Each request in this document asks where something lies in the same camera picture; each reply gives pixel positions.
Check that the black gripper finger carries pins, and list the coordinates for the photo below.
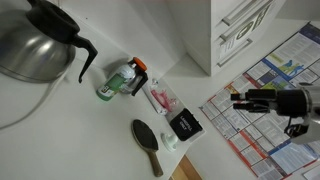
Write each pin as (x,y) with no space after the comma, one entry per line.
(250,107)
(253,95)

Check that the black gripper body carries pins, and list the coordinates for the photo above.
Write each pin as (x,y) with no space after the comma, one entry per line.
(291,102)

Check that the white cabinet door with sign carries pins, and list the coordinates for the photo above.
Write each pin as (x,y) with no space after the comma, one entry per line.
(272,16)

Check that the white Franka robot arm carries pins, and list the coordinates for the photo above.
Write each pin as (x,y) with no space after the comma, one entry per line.
(313,110)

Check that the plain white cabinet door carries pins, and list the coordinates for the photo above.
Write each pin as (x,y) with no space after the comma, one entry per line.
(216,10)
(248,57)

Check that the steel coffee carafe black top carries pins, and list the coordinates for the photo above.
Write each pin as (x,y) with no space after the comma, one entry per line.
(30,50)

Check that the white paper sign green logo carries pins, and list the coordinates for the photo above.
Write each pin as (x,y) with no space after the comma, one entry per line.
(230,50)

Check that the black landfill bin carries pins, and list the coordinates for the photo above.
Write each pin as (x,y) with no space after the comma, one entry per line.
(185,125)

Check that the white paper sheet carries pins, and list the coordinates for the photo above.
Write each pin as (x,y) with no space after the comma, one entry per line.
(313,173)

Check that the white green round cap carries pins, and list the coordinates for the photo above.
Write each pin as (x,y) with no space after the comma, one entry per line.
(170,141)

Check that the pink white plastic package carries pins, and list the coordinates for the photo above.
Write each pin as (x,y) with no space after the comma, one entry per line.
(161,98)

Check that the small carafe with orange lid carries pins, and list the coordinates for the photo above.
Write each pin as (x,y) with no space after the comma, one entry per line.
(132,80)

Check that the green glass jar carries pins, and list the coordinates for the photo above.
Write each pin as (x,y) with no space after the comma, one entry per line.
(113,85)

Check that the large printed wall poster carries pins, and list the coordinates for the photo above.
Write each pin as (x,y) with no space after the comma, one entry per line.
(260,130)

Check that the white wall cabinet carcass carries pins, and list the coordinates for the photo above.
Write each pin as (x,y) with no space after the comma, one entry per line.
(193,30)

